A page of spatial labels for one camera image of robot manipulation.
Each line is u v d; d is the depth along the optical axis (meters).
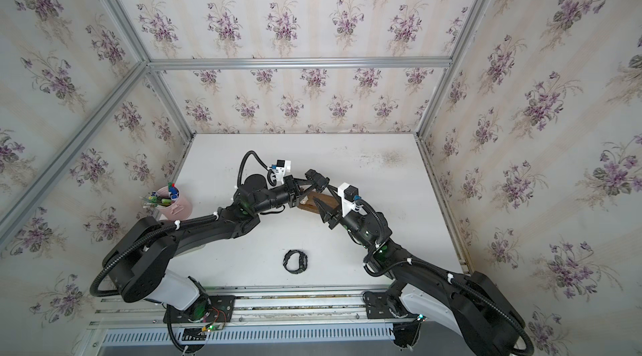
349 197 0.61
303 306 0.75
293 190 0.68
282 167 0.75
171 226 0.48
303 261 0.79
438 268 0.51
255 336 0.76
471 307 0.41
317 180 0.70
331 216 0.64
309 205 0.92
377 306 0.73
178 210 0.86
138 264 0.43
